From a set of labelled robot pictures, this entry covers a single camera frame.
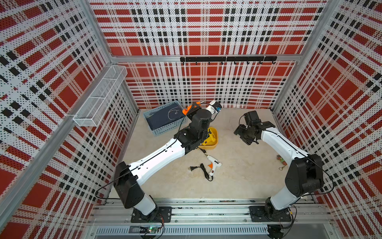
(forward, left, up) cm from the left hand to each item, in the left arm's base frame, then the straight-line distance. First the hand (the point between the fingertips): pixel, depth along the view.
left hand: (194, 104), depth 71 cm
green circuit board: (-48, +21, -36) cm, 63 cm away
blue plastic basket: (+11, +19, -33) cm, 40 cm away
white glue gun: (-15, -11, -36) cm, 41 cm away
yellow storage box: (-4, -11, -32) cm, 34 cm away
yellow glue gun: (+2, -10, -33) cm, 35 cm away
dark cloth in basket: (+22, +24, -32) cm, 45 cm away
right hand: (-2, -26, -23) cm, 35 cm away
